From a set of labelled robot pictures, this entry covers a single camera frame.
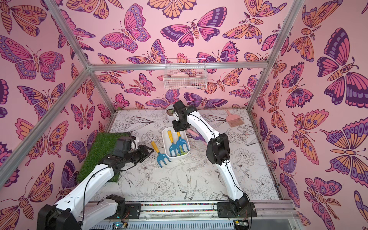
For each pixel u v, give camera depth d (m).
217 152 0.59
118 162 0.58
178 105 0.78
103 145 0.97
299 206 0.71
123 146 0.62
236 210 0.64
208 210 0.75
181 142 0.92
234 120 1.13
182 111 0.70
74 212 0.41
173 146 0.97
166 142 1.00
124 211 0.71
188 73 0.94
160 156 0.95
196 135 1.02
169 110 1.06
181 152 0.90
